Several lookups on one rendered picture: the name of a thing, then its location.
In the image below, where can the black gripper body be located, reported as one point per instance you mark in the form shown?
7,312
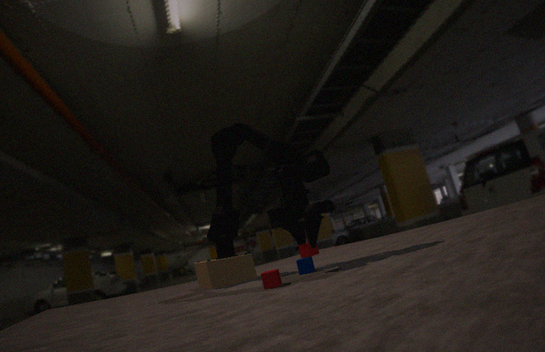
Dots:
307,211

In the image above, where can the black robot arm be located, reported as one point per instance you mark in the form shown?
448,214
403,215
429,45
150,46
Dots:
225,219

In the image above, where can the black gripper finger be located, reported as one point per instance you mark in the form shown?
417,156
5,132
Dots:
297,231
312,227

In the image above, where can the blue cube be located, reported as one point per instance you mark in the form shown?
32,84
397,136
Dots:
305,265

